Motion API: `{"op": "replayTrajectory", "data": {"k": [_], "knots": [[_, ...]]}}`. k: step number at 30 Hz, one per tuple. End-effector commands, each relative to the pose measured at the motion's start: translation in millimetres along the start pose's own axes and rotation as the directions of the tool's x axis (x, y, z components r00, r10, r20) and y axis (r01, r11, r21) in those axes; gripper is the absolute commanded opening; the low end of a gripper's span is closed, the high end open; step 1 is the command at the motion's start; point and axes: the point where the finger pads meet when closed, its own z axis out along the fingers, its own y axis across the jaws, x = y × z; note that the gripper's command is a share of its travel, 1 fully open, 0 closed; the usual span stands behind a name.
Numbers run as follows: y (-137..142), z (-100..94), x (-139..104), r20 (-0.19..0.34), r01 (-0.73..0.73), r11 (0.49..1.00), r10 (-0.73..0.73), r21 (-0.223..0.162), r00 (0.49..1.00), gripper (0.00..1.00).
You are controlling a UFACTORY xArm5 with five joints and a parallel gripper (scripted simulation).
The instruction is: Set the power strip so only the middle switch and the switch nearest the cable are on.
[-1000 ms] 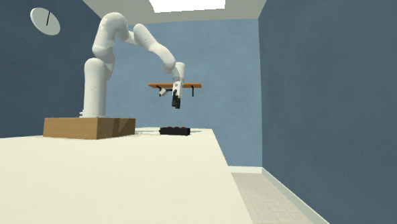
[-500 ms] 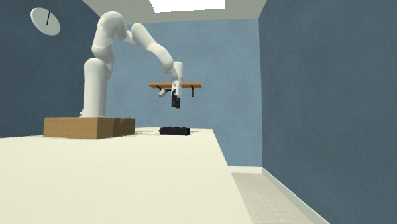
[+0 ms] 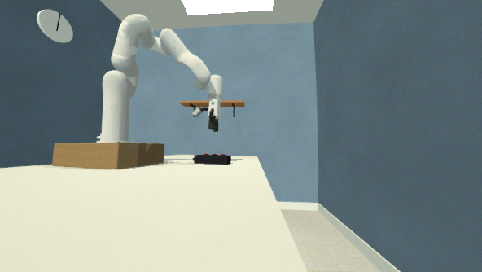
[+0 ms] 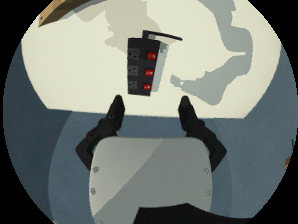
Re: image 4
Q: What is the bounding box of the black power strip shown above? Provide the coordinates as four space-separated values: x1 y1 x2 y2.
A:
127 30 182 97

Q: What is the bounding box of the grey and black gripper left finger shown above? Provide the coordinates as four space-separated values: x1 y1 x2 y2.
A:
75 95 125 171

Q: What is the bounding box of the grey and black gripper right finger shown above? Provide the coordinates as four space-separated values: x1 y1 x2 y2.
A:
178 95 227 172

